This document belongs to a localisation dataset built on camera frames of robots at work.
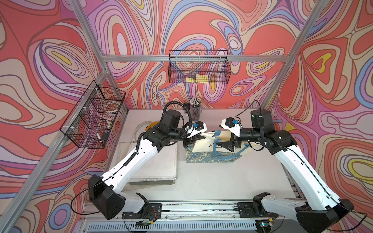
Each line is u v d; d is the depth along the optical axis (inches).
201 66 38.1
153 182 31.6
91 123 31.6
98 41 32.3
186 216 28.8
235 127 21.1
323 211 14.5
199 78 32.4
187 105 45.2
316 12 27.8
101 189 15.6
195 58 34.0
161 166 33.3
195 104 38.8
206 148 29.0
